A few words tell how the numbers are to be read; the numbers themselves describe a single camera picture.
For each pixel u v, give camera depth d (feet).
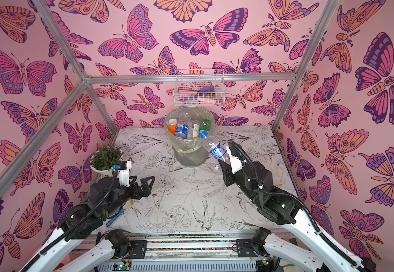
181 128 2.73
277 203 1.41
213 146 2.10
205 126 2.95
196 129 2.80
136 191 1.89
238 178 1.77
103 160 2.76
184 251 2.44
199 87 3.15
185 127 2.74
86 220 1.42
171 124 2.87
